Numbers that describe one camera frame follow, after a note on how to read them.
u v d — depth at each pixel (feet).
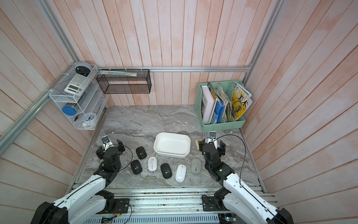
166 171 2.75
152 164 2.82
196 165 2.79
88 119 2.73
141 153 2.96
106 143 2.24
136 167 2.81
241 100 3.25
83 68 2.64
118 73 2.96
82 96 2.47
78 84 2.55
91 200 1.88
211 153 1.88
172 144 3.18
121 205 2.40
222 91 3.14
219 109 3.05
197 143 3.21
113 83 3.48
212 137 2.14
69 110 2.51
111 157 2.05
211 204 2.40
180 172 2.69
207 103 2.92
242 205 1.87
